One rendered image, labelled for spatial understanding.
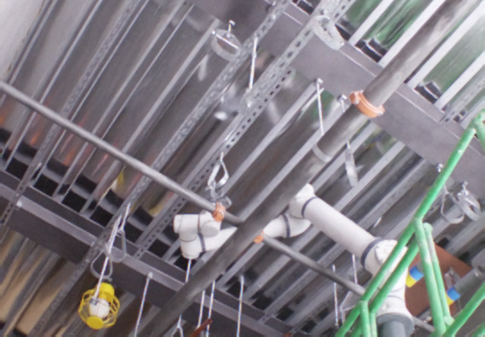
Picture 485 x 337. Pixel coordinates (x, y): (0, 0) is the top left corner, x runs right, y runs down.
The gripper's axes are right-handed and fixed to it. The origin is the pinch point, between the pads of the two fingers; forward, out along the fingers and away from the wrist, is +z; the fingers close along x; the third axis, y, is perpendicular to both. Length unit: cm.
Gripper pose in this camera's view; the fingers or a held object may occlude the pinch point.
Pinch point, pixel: (216, 188)
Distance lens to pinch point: 334.4
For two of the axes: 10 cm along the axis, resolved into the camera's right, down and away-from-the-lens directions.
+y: -8.3, 4.3, 3.6
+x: 5.6, 7.0, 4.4
